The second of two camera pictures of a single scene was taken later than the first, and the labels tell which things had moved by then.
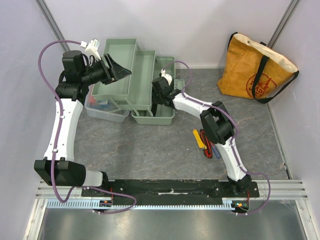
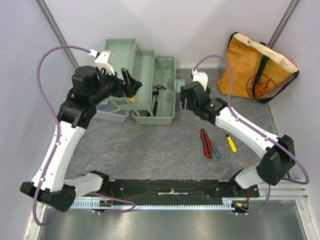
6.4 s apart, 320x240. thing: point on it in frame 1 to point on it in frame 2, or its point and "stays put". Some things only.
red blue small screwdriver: x=216 y=150 stays put
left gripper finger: x=114 y=71 to x=128 y=79
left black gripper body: x=100 y=73 to x=121 y=89
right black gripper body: x=157 y=100 to x=189 y=93
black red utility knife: x=208 y=150 stays put
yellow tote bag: x=252 y=70 stays put
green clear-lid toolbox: x=133 y=93 stays put
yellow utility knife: x=200 y=142 to x=132 y=100
